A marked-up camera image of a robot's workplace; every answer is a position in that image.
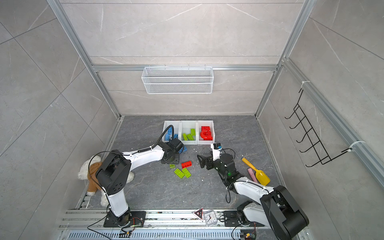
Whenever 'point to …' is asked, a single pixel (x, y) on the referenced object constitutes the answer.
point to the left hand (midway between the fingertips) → (174, 156)
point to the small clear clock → (210, 218)
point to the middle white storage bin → (185, 126)
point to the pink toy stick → (252, 175)
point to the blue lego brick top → (184, 149)
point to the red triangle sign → (200, 213)
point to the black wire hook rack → (316, 145)
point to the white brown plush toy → (88, 171)
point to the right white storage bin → (205, 123)
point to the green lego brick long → (184, 137)
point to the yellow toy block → (260, 175)
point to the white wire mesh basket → (177, 80)
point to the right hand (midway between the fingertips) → (204, 152)
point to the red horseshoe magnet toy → (205, 133)
